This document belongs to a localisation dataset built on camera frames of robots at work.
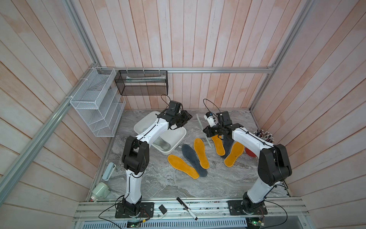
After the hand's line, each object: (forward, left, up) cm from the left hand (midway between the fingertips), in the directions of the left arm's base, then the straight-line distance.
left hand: (191, 119), depth 91 cm
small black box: (-48, +17, -19) cm, 54 cm away
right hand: (-4, -8, -5) cm, 11 cm away
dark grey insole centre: (-18, 0, -17) cm, 25 cm away
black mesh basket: (+30, +36, +7) cm, 47 cm away
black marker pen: (-49, +3, -17) cm, 52 cm away
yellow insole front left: (-22, +8, -18) cm, 30 cm away
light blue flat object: (-29, +50, -15) cm, 60 cm away
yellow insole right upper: (-12, -20, -16) cm, 28 cm away
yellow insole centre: (-11, -7, -19) cm, 23 cm away
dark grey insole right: (-9, -26, -15) cm, 31 cm away
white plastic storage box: (-2, +12, -18) cm, 21 cm away
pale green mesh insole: (-9, +20, -17) cm, 28 cm away
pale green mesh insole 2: (+1, -8, -8) cm, 11 cm away
